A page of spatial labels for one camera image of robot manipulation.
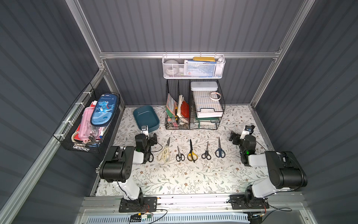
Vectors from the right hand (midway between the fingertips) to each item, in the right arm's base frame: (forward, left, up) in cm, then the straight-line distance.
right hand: (242, 132), depth 93 cm
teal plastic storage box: (+22, +71, -7) cm, 75 cm away
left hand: (0, +64, -2) cm, 64 cm away
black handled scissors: (-12, +25, -8) cm, 29 cm away
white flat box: (+30, +25, +16) cm, 42 cm away
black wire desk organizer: (+20, +33, +7) cm, 39 cm away
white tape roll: (+20, +18, +12) cm, 29 cm away
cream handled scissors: (-13, +52, -8) cm, 54 cm away
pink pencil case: (-13, +88, +23) cm, 92 cm away
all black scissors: (-12, +63, -8) cm, 64 cm away
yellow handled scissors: (-13, +35, -8) cm, 39 cm away
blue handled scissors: (-10, +15, -9) cm, 20 cm away
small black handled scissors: (-14, +43, -8) cm, 46 cm away
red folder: (+25, +39, -4) cm, 46 cm away
